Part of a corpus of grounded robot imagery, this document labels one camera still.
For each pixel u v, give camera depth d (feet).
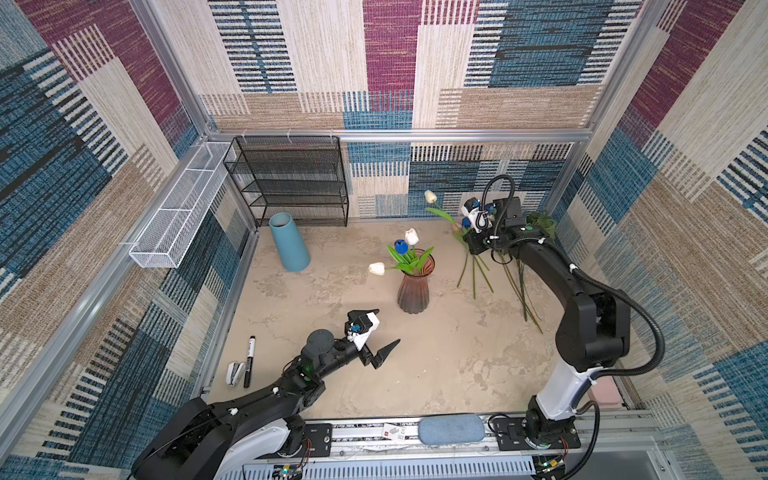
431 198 3.17
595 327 1.57
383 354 2.33
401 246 2.40
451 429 2.39
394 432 2.43
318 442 2.39
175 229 3.08
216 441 1.37
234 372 2.72
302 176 3.55
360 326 2.10
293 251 3.23
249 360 2.80
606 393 2.55
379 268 2.54
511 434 2.40
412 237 2.55
